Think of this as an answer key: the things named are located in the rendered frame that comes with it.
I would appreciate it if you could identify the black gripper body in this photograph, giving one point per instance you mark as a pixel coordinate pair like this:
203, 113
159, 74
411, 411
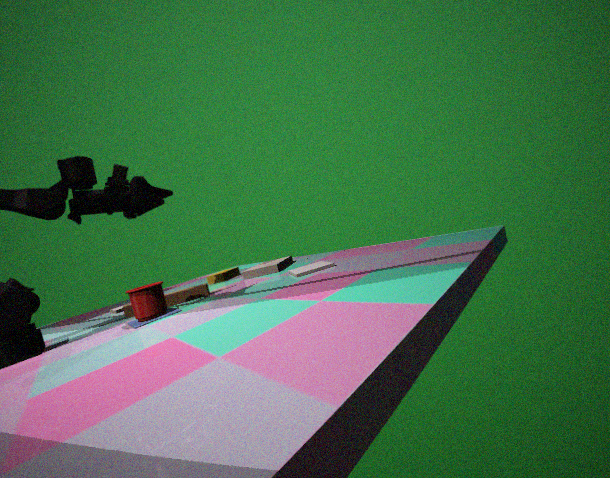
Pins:
125, 199

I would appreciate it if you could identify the yellow rectangular block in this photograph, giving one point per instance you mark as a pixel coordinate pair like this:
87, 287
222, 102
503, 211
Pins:
223, 275

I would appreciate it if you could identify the orange flat bar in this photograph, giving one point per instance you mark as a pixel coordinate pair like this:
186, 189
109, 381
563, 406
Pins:
176, 297

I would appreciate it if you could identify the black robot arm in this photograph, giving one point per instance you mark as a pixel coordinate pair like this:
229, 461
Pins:
19, 341

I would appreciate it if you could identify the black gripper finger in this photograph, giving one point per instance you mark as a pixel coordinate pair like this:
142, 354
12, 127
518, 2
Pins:
156, 194
144, 208

